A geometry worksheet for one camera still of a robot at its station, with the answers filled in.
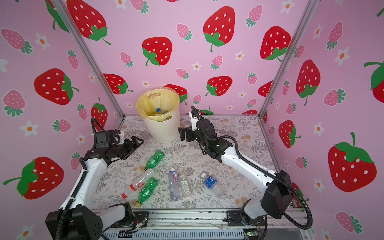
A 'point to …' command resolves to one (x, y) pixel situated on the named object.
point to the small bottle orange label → (155, 115)
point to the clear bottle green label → (187, 191)
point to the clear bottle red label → (137, 184)
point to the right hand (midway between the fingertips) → (185, 125)
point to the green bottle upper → (155, 158)
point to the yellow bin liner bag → (157, 104)
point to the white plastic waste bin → (163, 132)
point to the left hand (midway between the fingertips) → (139, 144)
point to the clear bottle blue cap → (165, 112)
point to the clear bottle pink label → (173, 184)
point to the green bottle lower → (147, 189)
